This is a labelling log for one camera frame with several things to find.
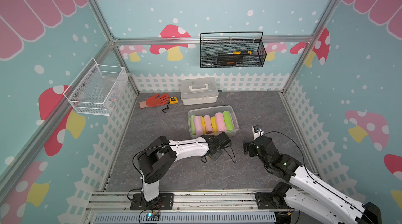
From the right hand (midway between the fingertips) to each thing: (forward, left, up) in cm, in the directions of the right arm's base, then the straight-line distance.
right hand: (251, 139), depth 80 cm
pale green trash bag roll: (+15, +32, -8) cm, 36 cm away
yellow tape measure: (+38, +47, -10) cm, 62 cm away
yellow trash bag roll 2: (+15, +19, -8) cm, 25 cm away
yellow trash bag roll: (+15, +25, -9) cm, 31 cm away
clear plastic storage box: (+27, +20, -10) cm, 35 cm away
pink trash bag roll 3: (+12, +14, -5) cm, 19 cm away
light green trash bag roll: (+15, +10, -6) cm, 19 cm away
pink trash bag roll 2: (+12, +22, -8) cm, 26 cm away
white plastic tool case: (+37, +28, -1) cm, 47 cm away
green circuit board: (-31, +49, -16) cm, 60 cm away
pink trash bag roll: (+12, +28, -6) cm, 31 cm away
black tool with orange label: (+38, +10, +22) cm, 45 cm away
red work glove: (+39, +63, -13) cm, 75 cm away
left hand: (-1, +21, -12) cm, 24 cm away
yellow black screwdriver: (+45, +3, +22) cm, 50 cm away
